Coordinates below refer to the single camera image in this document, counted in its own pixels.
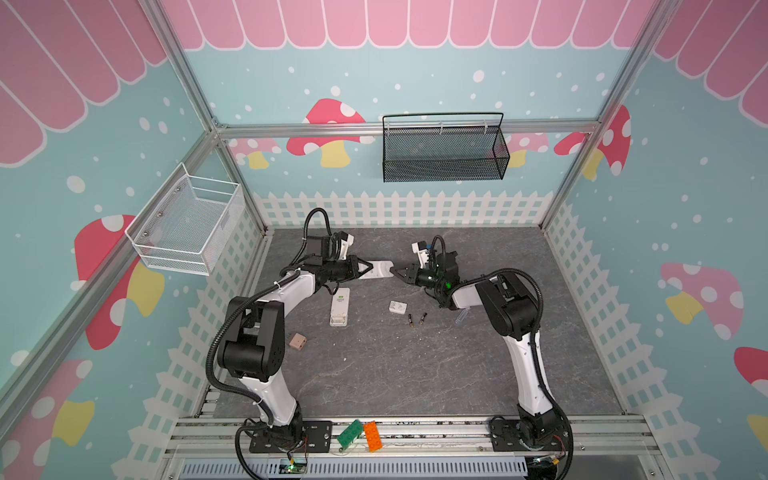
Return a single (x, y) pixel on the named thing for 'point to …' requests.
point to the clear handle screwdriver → (461, 316)
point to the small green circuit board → (293, 466)
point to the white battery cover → (397, 307)
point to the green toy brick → (350, 434)
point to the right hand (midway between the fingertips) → (390, 270)
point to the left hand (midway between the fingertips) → (371, 271)
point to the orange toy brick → (373, 436)
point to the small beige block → (298, 341)
